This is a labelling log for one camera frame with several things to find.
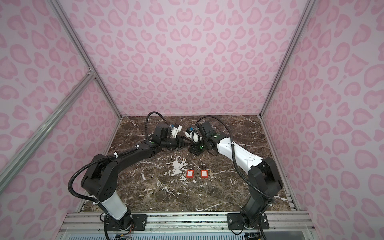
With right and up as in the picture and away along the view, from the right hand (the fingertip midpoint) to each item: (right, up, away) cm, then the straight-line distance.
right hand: (192, 147), depth 83 cm
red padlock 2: (+7, -15, +5) cm, 18 cm away
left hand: (0, +3, 0) cm, 3 cm away
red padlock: (-1, -15, +5) cm, 16 cm away
